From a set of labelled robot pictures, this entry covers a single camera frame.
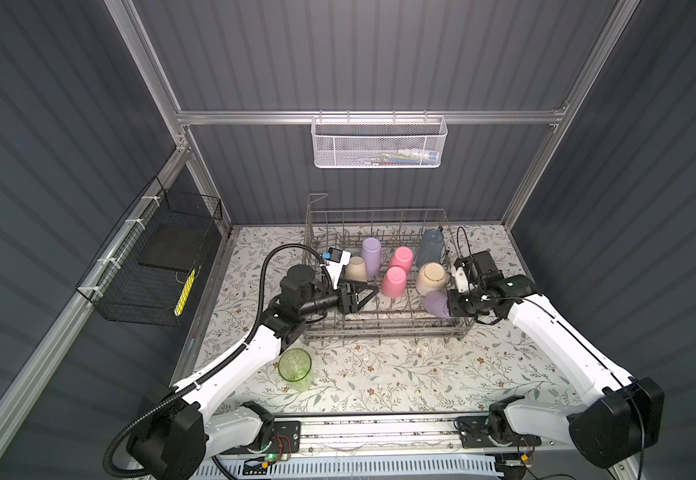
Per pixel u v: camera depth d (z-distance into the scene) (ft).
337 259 2.17
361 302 2.19
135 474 1.31
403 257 3.06
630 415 1.27
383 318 3.07
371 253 3.01
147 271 2.37
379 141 4.05
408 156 3.00
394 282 2.92
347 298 2.10
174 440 1.31
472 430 2.42
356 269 2.99
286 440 2.37
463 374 2.77
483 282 1.98
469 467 2.32
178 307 2.17
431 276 2.95
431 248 3.12
